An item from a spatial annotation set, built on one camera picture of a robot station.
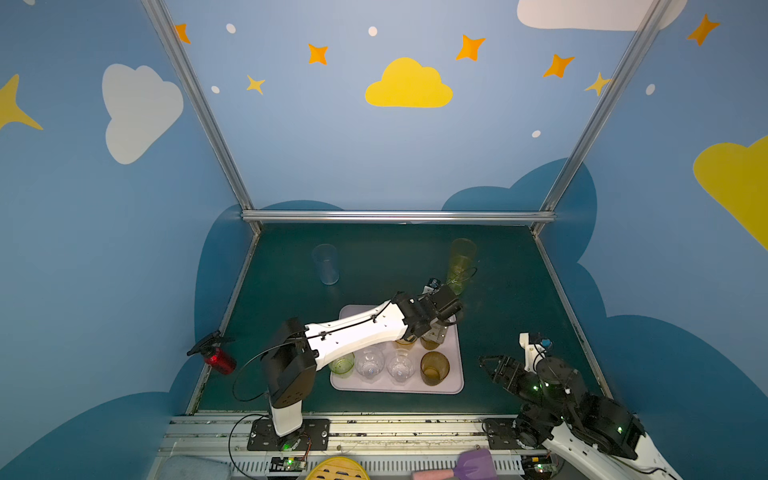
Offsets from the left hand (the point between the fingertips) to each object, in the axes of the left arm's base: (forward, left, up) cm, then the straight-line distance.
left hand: (430, 323), depth 80 cm
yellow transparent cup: (-4, +7, -6) cm, 10 cm away
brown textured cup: (-8, -2, -12) cm, 14 cm away
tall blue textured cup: (+25, +33, -4) cm, 41 cm away
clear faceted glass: (-7, +17, -11) cm, 21 cm away
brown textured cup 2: (-1, -1, -11) cm, 11 cm away
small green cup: (-8, +24, -12) cm, 28 cm away
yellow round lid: (-32, +23, -10) cm, 40 cm away
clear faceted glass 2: (-8, +8, -12) cm, 16 cm away
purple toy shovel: (-31, -10, -12) cm, 34 cm away
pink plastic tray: (-13, -6, -13) cm, 19 cm away
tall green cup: (+30, -16, -16) cm, 37 cm away
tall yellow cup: (+26, -13, -1) cm, 29 cm away
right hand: (-11, -13, +3) cm, 17 cm away
